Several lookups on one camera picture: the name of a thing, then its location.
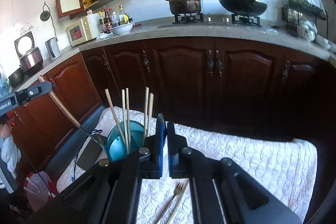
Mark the gas stove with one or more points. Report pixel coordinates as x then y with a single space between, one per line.
199 19

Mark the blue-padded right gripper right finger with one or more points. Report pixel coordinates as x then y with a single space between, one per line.
221 191

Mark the wooden chopstick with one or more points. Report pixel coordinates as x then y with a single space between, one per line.
128 119
114 115
124 120
150 113
145 121

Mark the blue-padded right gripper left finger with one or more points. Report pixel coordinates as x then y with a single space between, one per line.
109 191

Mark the rice cooker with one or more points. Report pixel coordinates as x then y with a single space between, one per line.
30 57

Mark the metal fork wooden handle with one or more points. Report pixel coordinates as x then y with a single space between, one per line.
178 189

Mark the white gloved left hand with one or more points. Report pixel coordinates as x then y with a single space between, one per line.
10 156

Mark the black phone with lanyard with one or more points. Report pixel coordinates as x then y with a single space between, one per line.
89 155

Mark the yellow oil bottle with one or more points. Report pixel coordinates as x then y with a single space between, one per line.
123 18

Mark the dark wooden kitchen cabinets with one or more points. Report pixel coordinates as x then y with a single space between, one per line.
234 86

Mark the cooking pot with lid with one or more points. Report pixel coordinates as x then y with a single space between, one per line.
180 7

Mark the white microwave oven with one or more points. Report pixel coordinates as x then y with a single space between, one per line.
85 29

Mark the silver electric kettle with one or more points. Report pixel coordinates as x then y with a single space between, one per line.
53 48

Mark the black wok pan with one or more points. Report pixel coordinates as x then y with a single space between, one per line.
244 7

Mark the dark sauce bottle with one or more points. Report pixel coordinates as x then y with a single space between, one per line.
107 22

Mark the metal spoon wooden handle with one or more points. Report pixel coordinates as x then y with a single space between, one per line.
68 114

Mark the black dish drying rack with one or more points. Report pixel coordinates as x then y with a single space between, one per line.
294 10

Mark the white bowl on counter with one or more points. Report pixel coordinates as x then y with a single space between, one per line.
123 29

